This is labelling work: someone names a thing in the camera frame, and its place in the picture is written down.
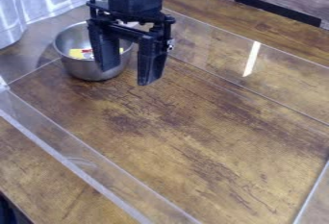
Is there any yellow object in pot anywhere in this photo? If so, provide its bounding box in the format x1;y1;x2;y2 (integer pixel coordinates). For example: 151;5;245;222
67;47;124;60

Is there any clear acrylic barrier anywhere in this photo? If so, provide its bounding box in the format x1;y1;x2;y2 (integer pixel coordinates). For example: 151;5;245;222
4;16;329;224

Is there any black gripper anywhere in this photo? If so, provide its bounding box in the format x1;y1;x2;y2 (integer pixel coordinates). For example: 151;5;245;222
86;0;175;86

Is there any black strip on table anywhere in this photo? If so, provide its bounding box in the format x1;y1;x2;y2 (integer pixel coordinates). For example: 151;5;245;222
234;0;321;27

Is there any silver metal pot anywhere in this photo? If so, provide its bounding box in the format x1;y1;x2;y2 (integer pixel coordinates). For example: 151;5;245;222
52;21;132;82

